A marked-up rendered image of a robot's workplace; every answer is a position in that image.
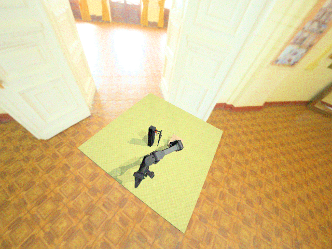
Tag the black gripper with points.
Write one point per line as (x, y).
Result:
(139, 175)

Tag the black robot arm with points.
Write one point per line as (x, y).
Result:
(156, 156)

